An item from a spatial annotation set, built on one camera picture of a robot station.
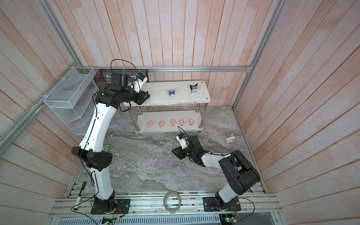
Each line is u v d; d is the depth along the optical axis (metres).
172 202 0.77
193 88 0.78
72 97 0.75
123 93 0.59
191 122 1.01
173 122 1.01
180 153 0.78
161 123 1.00
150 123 1.00
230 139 0.98
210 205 0.73
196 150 0.72
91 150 0.48
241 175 0.46
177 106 1.23
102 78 0.90
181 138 0.80
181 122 1.01
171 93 0.76
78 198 0.76
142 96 0.66
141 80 0.64
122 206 0.73
